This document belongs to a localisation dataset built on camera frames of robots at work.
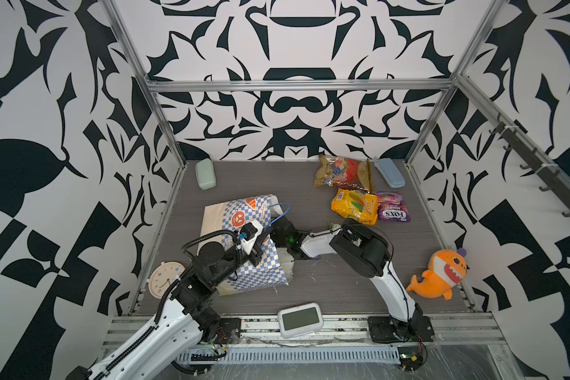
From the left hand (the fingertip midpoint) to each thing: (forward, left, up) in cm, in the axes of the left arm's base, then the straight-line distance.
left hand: (269, 224), depth 68 cm
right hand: (+7, +10, -23) cm, 26 cm away
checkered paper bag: (-10, -2, -9) cm, 13 cm away
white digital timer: (-20, -9, -23) cm, 32 cm away
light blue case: (+41, -56, -26) cm, 75 cm away
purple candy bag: (+20, -49, -23) cm, 58 cm away
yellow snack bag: (+21, -34, -22) cm, 46 cm away
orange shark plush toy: (-8, -58, -19) cm, 61 cm away
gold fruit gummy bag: (+37, -32, -21) cm, 53 cm away
